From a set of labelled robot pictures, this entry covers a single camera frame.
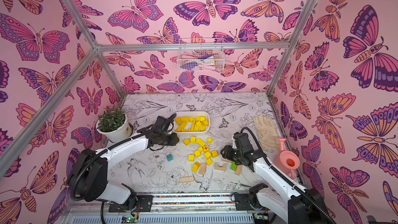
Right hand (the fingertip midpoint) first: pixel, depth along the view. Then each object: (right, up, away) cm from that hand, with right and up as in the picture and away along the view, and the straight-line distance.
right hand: (224, 151), depth 85 cm
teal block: (-31, -4, +3) cm, 31 cm away
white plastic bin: (-20, +20, +22) cm, 36 cm away
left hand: (-25, +6, +4) cm, 27 cm away
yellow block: (-23, +16, +17) cm, 33 cm away
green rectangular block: (+5, -8, +1) cm, 10 cm away
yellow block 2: (-16, -8, -1) cm, 18 cm away
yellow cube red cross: (-10, 0, +5) cm, 11 cm away
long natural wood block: (-20, -14, -3) cm, 25 cm away
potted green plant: (-60, +15, -2) cm, 62 cm away
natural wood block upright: (-12, -10, 0) cm, 15 cm away
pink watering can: (+29, -2, -10) cm, 31 cm away
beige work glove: (+29, +7, +12) cm, 32 cm away
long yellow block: (-26, +12, +17) cm, 33 cm away
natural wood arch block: (-3, -9, 0) cm, 9 cm away
